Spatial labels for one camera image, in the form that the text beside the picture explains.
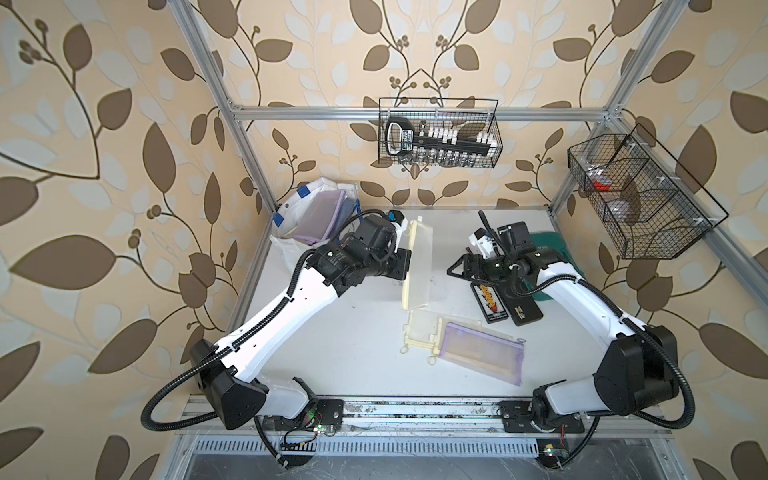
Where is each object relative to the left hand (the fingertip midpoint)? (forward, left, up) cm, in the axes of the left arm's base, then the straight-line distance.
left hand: (406, 256), depth 71 cm
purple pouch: (+25, +28, -12) cm, 40 cm away
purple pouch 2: (-14, -24, -27) cm, 38 cm away
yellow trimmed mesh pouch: (-4, -3, -5) cm, 7 cm away
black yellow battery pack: (-1, -33, -20) cm, 39 cm away
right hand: (+3, -15, -12) cm, 19 cm away
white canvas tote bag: (+24, +37, -10) cm, 46 cm away
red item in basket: (+21, -54, +6) cm, 58 cm away
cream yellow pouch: (-6, -6, -30) cm, 31 cm away
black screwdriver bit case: (+2, -27, -27) cm, 39 cm away
